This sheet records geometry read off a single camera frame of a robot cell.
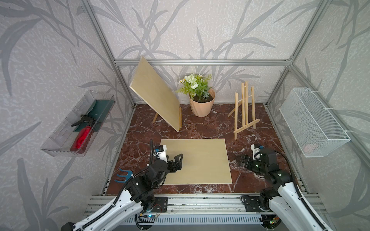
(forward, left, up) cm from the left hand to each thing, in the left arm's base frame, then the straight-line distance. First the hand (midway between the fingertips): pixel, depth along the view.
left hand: (177, 157), depth 76 cm
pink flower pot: (+39, -16, -4) cm, 42 cm away
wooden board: (+35, +18, +19) cm, 44 cm away
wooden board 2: (+4, -16, -17) cm, 24 cm away
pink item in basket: (+1, -67, +9) cm, 67 cm away
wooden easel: (+34, +1, -9) cm, 35 cm away
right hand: (+1, -35, -5) cm, 35 cm away
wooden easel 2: (+29, -41, +6) cm, 51 cm away
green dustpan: (+17, +41, +17) cm, 48 cm away
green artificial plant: (+42, -11, +15) cm, 46 cm away
